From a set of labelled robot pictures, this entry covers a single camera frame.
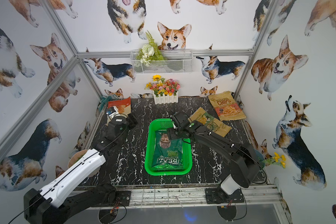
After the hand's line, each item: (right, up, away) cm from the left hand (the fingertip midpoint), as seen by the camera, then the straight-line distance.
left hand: (129, 112), depth 77 cm
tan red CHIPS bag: (+66, +3, +36) cm, 76 cm away
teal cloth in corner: (-37, +10, +44) cm, 59 cm away
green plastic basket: (+9, -10, +17) cm, 21 cm away
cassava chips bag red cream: (-20, +4, +42) cm, 47 cm away
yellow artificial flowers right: (+77, -24, -5) cm, 81 cm away
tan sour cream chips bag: (+55, -10, +27) cm, 62 cm away
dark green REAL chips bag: (+20, -26, +11) cm, 35 cm away
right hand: (+25, -10, +7) cm, 28 cm away
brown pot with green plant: (-30, -24, +2) cm, 39 cm away
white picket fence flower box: (+17, +16, +31) cm, 38 cm away
